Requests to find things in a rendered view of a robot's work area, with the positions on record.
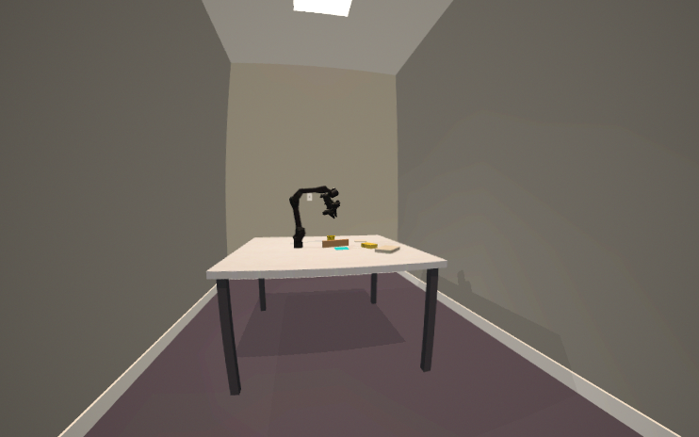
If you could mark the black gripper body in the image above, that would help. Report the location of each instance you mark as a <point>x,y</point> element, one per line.
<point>327,212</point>

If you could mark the light brown wooden plank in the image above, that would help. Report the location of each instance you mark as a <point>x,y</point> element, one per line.
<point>335,243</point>

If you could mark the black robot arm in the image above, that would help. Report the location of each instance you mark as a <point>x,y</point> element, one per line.
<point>295,202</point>

